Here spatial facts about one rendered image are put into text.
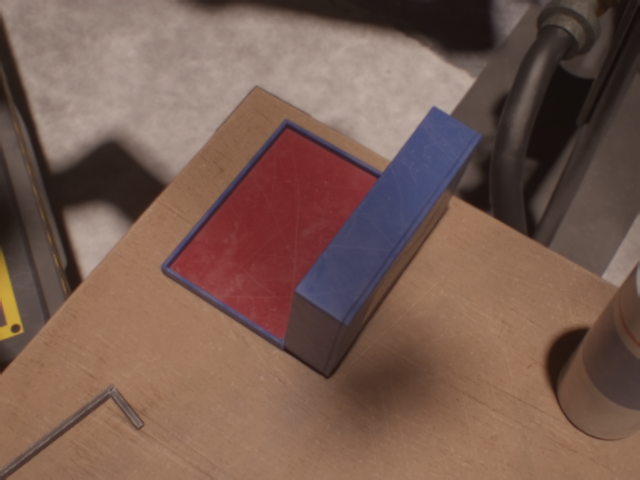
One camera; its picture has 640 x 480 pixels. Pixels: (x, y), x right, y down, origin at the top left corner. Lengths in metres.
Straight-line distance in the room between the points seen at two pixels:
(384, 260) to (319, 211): 0.15
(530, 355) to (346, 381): 0.13
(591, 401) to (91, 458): 0.33
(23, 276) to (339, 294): 0.42
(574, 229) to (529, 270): 0.58
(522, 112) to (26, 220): 0.47
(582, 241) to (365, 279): 0.74
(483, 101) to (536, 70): 0.53
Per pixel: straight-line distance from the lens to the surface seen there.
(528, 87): 0.80
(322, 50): 1.38
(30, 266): 0.86
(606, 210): 1.27
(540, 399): 0.63
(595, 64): 1.06
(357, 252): 0.52
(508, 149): 0.80
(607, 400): 0.57
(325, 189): 0.68
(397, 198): 0.54
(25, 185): 0.91
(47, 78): 1.40
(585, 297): 0.67
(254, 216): 0.67
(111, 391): 0.62
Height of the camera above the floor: 1.05
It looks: 62 degrees down
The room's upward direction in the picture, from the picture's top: straight up
